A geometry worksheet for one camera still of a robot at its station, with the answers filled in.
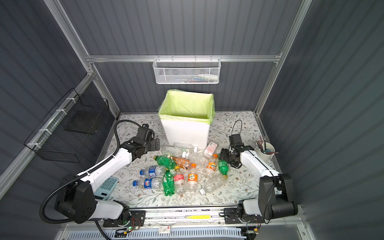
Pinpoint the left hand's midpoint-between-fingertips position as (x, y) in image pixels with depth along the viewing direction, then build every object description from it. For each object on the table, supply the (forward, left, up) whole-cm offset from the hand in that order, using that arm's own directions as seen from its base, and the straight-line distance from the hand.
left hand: (150, 142), depth 87 cm
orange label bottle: (-21, -24, -10) cm, 34 cm away
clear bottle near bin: (0, -14, -11) cm, 18 cm away
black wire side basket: (-2, +38, +13) cm, 40 cm away
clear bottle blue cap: (-15, -3, -7) cm, 17 cm away
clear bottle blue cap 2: (-21, -4, -9) cm, 23 cm away
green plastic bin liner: (+20, -28, +8) cm, 35 cm away
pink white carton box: (0, -37, -9) cm, 38 cm away
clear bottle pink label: (-22, -16, -14) cm, 31 cm away
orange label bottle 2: (-14, -35, -9) cm, 39 cm away
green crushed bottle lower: (-21, -10, -11) cm, 26 cm away
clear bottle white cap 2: (-9, -27, -6) cm, 29 cm away
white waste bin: (+3, -20, +5) cm, 20 cm away
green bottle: (-6, -8, -13) cm, 16 cm away
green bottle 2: (-14, -43, -9) cm, 46 cm away
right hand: (-9, -45, -8) cm, 47 cm away
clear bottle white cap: (-22, -36, -14) cm, 44 cm away
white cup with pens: (-7, -68, -4) cm, 69 cm away
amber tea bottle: (-9, -18, -9) cm, 22 cm away
